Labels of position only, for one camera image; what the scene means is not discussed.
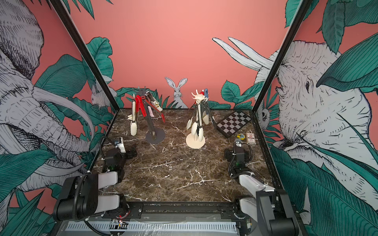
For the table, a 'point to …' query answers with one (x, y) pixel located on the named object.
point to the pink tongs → (150, 112)
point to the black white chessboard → (231, 125)
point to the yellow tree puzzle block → (241, 136)
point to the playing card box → (250, 138)
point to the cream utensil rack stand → (195, 141)
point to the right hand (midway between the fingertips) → (235, 146)
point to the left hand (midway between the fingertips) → (128, 142)
